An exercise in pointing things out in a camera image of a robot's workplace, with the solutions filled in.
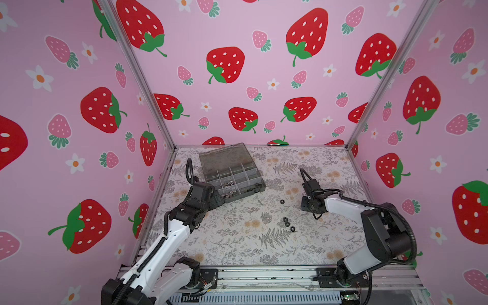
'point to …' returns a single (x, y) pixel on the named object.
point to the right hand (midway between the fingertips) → (304, 206)
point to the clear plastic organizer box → (232, 171)
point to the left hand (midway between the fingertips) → (210, 197)
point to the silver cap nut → (231, 182)
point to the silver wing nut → (227, 195)
